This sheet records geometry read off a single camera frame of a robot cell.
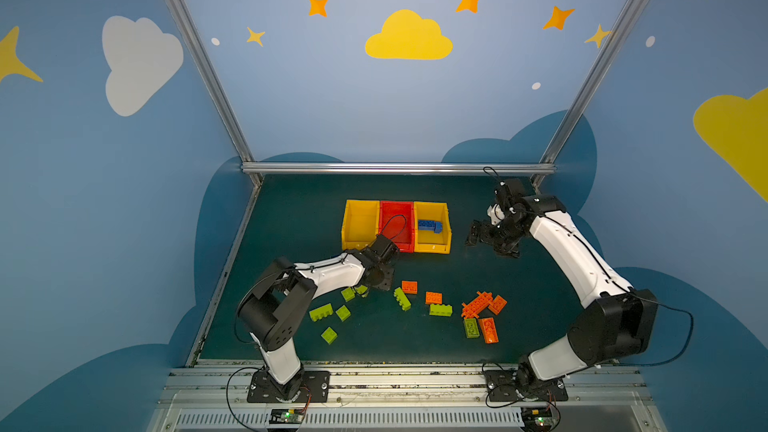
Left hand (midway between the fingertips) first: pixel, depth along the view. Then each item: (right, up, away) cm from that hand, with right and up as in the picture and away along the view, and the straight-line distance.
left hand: (388, 280), depth 92 cm
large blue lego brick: (+14, +16, +12) cm, 25 cm away
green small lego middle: (-13, -8, -6) cm, 17 cm away
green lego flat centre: (+16, -7, -6) cm, 18 cm away
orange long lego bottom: (+28, -12, -10) cm, 32 cm away
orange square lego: (+33, -6, -4) cm, 33 cm away
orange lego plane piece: (+25, -7, -6) cm, 27 cm away
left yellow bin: (-10, +17, +11) cm, 23 cm away
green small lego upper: (-12, -4, -3) cm, 13 cm away
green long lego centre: (+4, -4, -4) cm, 7 cm away
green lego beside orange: (-7, +1, -13) cm, 15 cm away
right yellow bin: (+14, +11, +11) cm, 21 cm away
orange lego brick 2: (+14, -5, -4) cm, 15 cm away
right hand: (+27, +13, -10) cm, 31 cm away
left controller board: (-25, -27, -22) cm, 43 cm away
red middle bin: (+3, +17, +18) cm, 25 cm away
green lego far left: (-19, -7, -8) cm, 22 cm away
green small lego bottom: (-17, -13, -10) cm, 23 cm away
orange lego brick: (+7, -2, 0) cm, 7 cm away
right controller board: (+36, -29, -21) cm, 51 cm away
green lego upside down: (+24, -12, -8) cm, 28 cm away
